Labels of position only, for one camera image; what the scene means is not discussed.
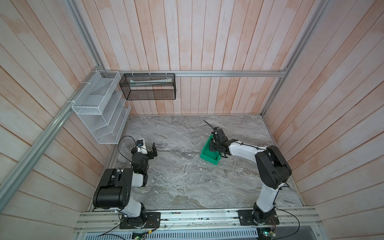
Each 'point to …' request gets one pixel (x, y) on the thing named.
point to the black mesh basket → (149, 86)
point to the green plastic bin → (213, 157)
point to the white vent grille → (232, 234)
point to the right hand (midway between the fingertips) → (213, 144)
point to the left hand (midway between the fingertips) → (148, 145)
